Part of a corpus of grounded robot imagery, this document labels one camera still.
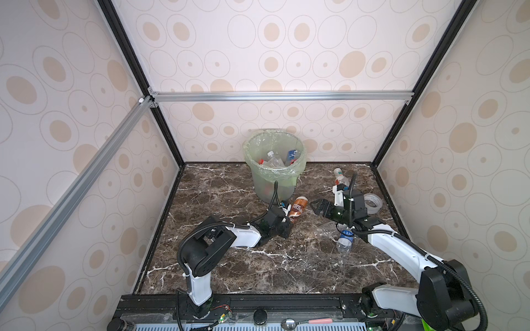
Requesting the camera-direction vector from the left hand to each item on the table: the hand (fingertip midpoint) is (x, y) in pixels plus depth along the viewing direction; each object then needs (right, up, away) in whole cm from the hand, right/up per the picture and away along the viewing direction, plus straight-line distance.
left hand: (297, 222), depth 90 cm
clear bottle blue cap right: (+20, -6, -4) cm, 21 cm away
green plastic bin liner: (-18, +35, +5) cm, 39 cm away
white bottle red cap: (-16, +28, +12) cm, 34 cm away
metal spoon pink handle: (-5, -32, -18) cm, 37 cm away
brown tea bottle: (+2, +8, +3) cm, 8 cm away
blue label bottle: (-2, +30, 0) cm, 30 cm away
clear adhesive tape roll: (+40, +7, +13) cm, 42 cm away
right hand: (+8, +8, -4) cm, 12 cm away
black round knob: (-15, -24, -27) cm, 39 cm away
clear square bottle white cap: (-10, +28, +6) cm, 30 cm away
